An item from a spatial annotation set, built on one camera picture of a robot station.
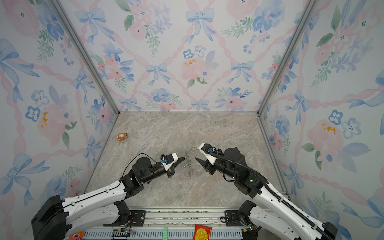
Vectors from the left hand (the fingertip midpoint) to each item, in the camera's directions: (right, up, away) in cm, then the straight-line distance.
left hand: (183, 156), depth 71 cm
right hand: (+9, +3, -2) cm, 9 cm away
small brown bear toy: (-45, +8, +31) cm, 55 cm away
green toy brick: (-8, -35, -2) cm, 36 cm away
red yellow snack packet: (+9, -35, -2) cm, 36 cm away
